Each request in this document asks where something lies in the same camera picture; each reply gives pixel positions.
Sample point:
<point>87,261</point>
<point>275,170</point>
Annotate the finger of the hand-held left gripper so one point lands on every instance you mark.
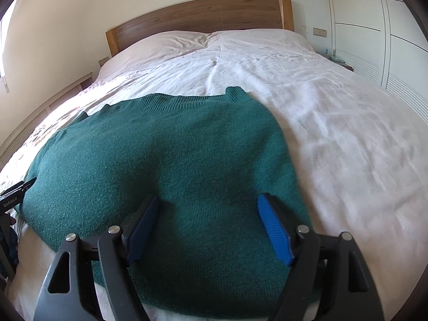
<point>21,187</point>

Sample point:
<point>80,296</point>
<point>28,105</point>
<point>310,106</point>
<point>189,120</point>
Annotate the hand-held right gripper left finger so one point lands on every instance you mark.
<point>143,230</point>

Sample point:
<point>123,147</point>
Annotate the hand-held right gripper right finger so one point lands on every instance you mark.
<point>274,230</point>

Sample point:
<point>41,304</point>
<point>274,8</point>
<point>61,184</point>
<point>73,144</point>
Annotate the green knitted sweater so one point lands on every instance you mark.
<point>187,153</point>

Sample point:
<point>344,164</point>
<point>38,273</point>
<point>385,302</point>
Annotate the beige louvred low cabinet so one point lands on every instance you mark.
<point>40,113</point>

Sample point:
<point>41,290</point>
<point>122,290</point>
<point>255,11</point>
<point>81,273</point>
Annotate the bed with white duvet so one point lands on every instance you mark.
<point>334,140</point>

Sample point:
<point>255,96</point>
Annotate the window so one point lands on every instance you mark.
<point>2,50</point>

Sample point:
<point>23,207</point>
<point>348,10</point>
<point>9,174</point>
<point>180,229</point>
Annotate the wooden nightstand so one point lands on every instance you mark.
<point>346,67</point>

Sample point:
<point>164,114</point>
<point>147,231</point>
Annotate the small items on nightstand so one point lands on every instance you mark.
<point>332,55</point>

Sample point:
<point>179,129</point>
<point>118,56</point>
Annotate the white pillow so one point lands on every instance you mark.
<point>160,45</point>
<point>260,40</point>

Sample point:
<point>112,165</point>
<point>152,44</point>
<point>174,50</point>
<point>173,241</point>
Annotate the wooden headboard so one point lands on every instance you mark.
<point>200,15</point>

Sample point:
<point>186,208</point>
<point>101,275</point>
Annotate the white louvred wardrobe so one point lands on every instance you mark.
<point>361,10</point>

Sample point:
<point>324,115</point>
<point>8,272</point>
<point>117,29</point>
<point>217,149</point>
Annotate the brown wall switch panel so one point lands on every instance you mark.
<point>320,31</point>
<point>103,61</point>

